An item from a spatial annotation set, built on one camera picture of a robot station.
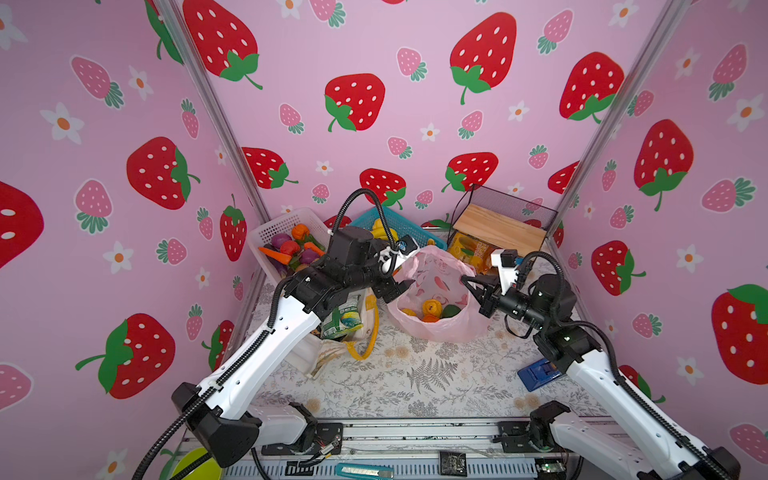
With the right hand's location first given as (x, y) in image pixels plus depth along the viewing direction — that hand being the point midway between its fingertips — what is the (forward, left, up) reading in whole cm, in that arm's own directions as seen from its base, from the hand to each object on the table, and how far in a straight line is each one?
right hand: (462, 278), depth 68 cm
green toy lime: (+7, 0, -27) cm, 27 cm away
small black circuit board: (-33, -1, -29) cm, 44 cm away
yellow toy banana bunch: (+39, +28, -25) cm, 53 cm away
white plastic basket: (+36, +65, -21) cm, 78 cm away
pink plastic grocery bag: (+12, +4, -15) cm, 20 cm away
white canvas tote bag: (-15, +36, -18) cm, 43 cm away
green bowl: (-41, +57, -32) cm, 77 cm away
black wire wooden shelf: (+40, -17, -15) cm, 46 cm away
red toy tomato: (+25, +59, -23) cm, 68 cm away
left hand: (+2, +14, +3) cm, 14 cm away
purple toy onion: (+30, +65, -23) cm, 75 cm away
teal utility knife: (-37, +19, -31) cm, 52 cm away
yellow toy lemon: (+6, +6, -24) cm, 25 cm away
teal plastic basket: (+40, +18, -22) cm, 49 cm away
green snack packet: (-4, +30, -18) cm, 35 cm away
